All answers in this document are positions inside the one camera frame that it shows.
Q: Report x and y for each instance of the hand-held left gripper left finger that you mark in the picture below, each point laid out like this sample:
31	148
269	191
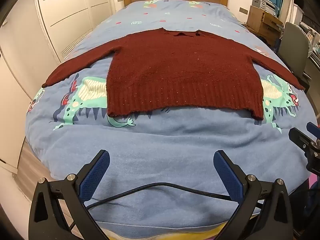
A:
96	172

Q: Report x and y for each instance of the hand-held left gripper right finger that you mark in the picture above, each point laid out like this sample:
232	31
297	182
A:
228	173

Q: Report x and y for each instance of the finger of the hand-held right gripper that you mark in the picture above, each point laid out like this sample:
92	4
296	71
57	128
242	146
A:
300	137
313	129

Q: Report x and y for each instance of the dark red knitted sweater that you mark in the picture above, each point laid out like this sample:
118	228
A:
180	75

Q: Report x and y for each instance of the pink cloth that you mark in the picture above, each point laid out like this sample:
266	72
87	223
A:
315	183

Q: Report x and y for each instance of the blue printed blanket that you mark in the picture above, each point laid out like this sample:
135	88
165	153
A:
162	142

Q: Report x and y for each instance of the grey-green chair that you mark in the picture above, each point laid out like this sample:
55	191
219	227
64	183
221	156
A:
293	47

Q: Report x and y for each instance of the yellow bed sheet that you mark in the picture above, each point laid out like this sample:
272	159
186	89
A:
162	233

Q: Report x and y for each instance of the wooden desk cabinet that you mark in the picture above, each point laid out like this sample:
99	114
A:
256	20

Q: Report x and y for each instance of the grey storage box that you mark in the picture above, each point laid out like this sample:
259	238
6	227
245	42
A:
257	2

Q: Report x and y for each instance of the white wardrobe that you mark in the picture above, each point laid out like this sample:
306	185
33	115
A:
70	5

